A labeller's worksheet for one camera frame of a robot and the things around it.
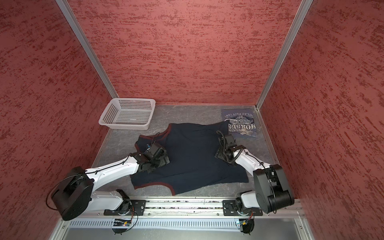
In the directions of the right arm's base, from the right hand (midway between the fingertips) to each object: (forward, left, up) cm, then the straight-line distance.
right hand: (220, 158), depth 90 cm
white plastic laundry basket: (+39, +67, +1) cm, 78 cm away
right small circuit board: (-33, -7, -3) cm, 33 cm away
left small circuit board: (-31, +54, -3) cm, 62 cm away
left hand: (-3, +35, +1) cm, 35 cm away
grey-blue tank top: (+27, -19, +2) cm, 33 cm away
